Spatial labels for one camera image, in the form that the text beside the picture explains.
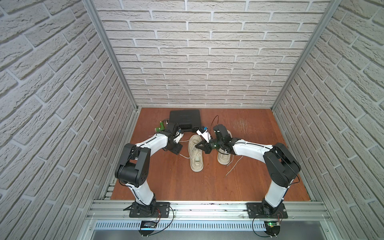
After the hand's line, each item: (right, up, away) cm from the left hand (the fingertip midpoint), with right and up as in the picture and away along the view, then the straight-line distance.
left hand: (176, 145), depth 95 cm
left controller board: (-11, -36, -24) cm, 45 cm away
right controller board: (+50, -36, -25) cm, 66 cm away
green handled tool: (-14, +10, +9) cm, 19 cm away
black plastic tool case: (+6, +17, +17) cm, 24 cm away
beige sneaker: (+13, -4, -8) cm, 16 cm away
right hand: (+14, +1, -8) cm, 16 cm away
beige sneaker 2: (+29, -5, -9) cm, 31 cm away
